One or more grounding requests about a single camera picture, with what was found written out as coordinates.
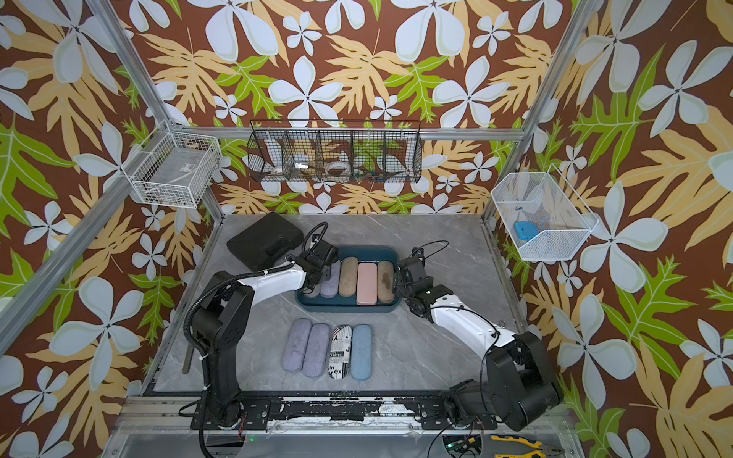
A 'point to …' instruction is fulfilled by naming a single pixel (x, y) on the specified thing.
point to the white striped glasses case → (340, 352)
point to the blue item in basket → (526, 230)
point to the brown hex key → (188, 358)
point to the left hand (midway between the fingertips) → (318, 262)
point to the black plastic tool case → (265, 239)
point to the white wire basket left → (174, 169)
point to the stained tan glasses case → (386, 281)
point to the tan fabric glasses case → (348, 277)
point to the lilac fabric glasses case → (329, 288)
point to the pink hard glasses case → (367, 284)
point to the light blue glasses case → (361, 352)
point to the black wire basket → (335, 150)
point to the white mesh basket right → (544, 216)
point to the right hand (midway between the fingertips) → (405, 278)
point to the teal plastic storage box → (365, 253)
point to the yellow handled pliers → (544, 451)
